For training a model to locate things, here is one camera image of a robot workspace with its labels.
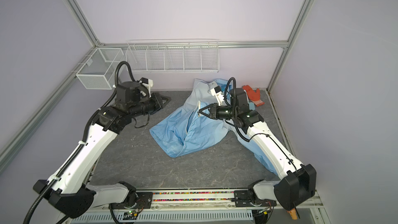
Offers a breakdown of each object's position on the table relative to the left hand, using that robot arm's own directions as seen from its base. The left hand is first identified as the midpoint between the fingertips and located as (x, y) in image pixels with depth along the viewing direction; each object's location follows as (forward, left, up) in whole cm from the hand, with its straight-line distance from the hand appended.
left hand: (171, 101), depth 66 cm
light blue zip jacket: (0, -3, -29) cm, 29 cm away
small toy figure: (-41, -52, -34) cm, 74 cm away
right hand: (-3, -12, -6) cm, 14 cm away
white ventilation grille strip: (-40, -26, -37) cm, 61 cm away
